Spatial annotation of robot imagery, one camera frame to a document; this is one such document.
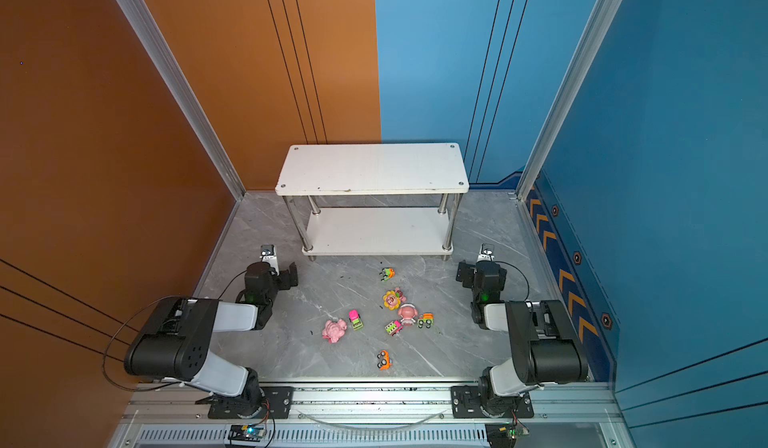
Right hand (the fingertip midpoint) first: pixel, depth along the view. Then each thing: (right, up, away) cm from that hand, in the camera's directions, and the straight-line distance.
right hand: (477, 263), depth 94 cm
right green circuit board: (0, -37, -24) cm, 44 cm away
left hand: (-64, 0, 0) cm, 64 cm away
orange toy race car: (-29, -23, -17) cm, 41 cm away
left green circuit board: (-62, -37, -23) cm, 76 cm away
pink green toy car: (-27, -16, -12) cm, 33 cm away
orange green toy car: (-18, -15, -10) cm, 25 cm away
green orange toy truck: (-29, -3, -1) cm, 29 cm away
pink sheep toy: (-43, -16, -13) cm, 48 cm away
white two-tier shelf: (-34, +22, +24) cm, 47 cm away
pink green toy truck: (-38, -15, -10) cm, 42 cm away
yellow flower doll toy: (-27, -10, -6) cm, 29 cm away
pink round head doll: (-22, -13, -8) cm, 27 cm away
